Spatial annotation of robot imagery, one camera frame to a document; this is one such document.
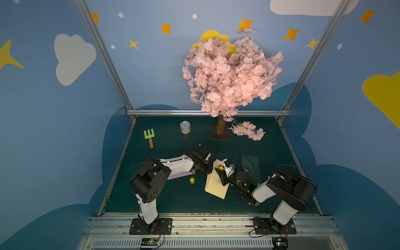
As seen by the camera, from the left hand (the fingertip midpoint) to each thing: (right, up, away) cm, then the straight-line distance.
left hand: (212, 169), depth 92 cm
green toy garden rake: (-45, +19, +19) cm, 52 cm away
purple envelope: (-17, -3, -1) cm, 17 cm away
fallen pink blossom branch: (+18, +24, -8) cm, 31 cm away
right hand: (+4, +2, -3) cm, 6 cm away
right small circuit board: (+31, -31, -19) cm, 48 cm away
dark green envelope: (+24, +2, +4) cm, 24 cm away
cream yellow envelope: (0, -8, -2) cm, 8 cm away
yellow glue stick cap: (-12, -6, -3) cm, 14 cm away
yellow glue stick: (+4, +2, -7) cm, 9 cm away
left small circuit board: (-31, -30, -20) cm, 48 cm away
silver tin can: (-18, +26, +19) cm, 37 cm away
